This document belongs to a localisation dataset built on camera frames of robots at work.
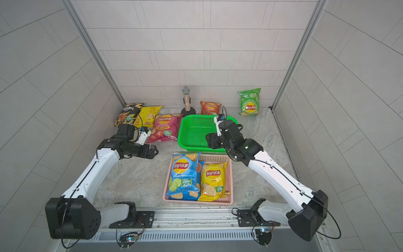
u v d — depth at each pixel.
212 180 0.77
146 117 1.03
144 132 0.72
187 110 1.06
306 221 0.36
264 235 0.68
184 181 0.69
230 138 0.52
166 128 0.95
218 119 0.63
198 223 0.71
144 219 0.71
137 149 0.67
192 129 1.04
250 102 1.07
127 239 0.65
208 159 0.87
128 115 1.03
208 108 1.08
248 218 0.68
